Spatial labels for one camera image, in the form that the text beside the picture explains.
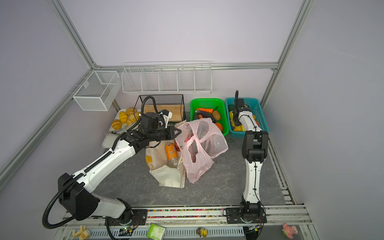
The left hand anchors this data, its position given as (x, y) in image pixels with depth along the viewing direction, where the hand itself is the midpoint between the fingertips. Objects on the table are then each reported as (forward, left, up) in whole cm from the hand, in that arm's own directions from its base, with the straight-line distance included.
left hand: (181, 133), depth 75 cm
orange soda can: (-1, +8, -21) cm, 22 cm away
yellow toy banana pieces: (-37, +47, -23) cm, 65 cm away
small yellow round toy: (-40, -9, -23) cm, 47 cm away
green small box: (-39, +14, -23) cm, 47 cm away
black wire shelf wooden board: (+37, +7, -14) cm, 40 cm away
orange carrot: (+38, -17, -22) cm, 47 cm away
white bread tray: (+20, +51, -25) cm, 61 cm away
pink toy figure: (-42, -48, -23) cm, 68 cm away
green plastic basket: (+41, -27, -21) cm, 53 cm away
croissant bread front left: (+28, +50, -24) cm, 62 cm away
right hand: (+20, -43, -17) cm, 51 cm away
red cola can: (+5, +5, -19) cm, 21 cm away
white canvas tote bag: (-4, +12, -24) cm, 27 cm away
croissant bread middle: (+37, +48, -25) cm, 65 cm away
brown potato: (+32, -25, -22) cm, 45 cm away
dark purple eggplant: (+32, -16, -21) cm, 42 cm away
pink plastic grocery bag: (-9, -10, +6) cm, 15 cm away
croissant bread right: (+37, +40, -24) cm, 59 cm away
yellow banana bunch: (+16, -38, -20) cm, 46 cm away
